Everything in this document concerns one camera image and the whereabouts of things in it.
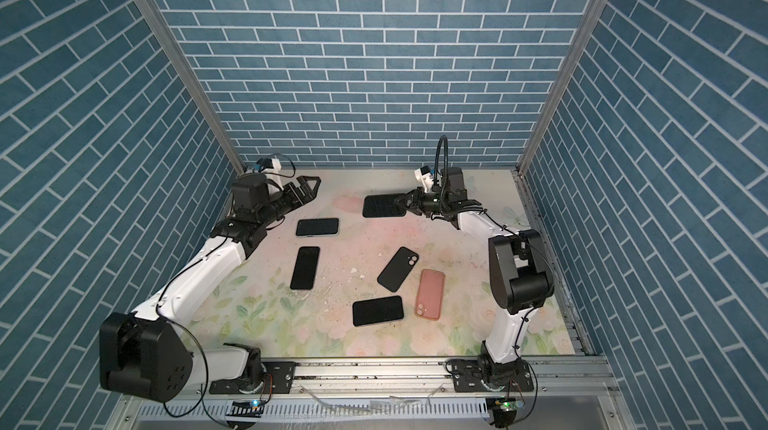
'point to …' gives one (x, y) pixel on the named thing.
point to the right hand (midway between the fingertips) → (394, 199)
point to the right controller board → (504, 410)
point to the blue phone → (320, 227)
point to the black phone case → (397, 269)
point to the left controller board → (246, 409)
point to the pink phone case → (430, 292)
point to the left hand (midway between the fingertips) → (312, 183)
